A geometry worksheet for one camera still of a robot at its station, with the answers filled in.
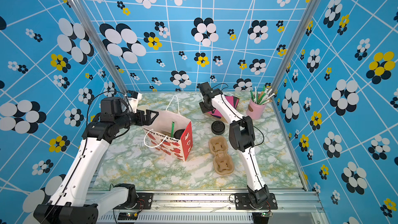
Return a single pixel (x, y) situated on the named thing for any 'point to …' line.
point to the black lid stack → (217, 127)
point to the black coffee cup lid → (178, 133)
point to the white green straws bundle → (262, 97)
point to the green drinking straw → (172, 128)
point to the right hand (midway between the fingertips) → (208, 107)
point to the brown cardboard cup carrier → (223, 162)
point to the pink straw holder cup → (255, 111)
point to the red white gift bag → (159, 134)
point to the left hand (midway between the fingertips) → (151, 111)
